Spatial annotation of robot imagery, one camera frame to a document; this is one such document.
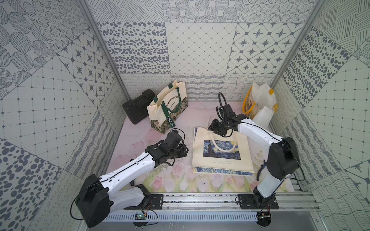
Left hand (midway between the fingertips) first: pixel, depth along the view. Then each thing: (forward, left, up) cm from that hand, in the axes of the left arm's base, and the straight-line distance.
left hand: (191, 152), depth 78 cm
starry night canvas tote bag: (+4, -14, -10) cm, 18 cm away
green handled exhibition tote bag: (+32, +17, +4) cm, 36 cm away
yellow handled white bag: (+48, -55, -9) cm, 73 cm away
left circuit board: (-28, +25, -15) cm, 41 cm away
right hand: (+15, -13, -1) cm, 20 cm away
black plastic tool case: (+27, +36, +5) cm, 45 cm away
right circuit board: (-27, -38, -17) cm, 50 cm away
